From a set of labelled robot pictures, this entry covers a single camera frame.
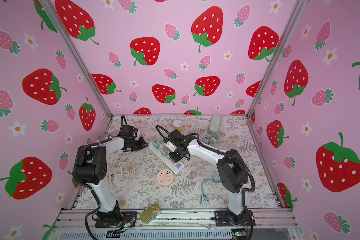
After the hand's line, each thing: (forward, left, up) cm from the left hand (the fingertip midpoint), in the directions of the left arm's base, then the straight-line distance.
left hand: (147, 144), depth 100 cm
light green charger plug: (-8, -13, +4) cm, 16 cm away
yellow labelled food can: (+15, -20, +3) cm, 26 cm away
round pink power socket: (-23, -14, -1) cm, 27 cm away
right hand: (-12, -18, +4) cm, 22 cm away
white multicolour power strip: (-16, -21, -2) cm, 27 cm away
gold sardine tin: (-41, -9, 0) cm, 42 cm away
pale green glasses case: (+21, -49, -2) cm, 54 cm away
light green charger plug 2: (+5, -46, -2) cm, 46 cm away
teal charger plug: (-2, -7, +4) cm, 8 cm away
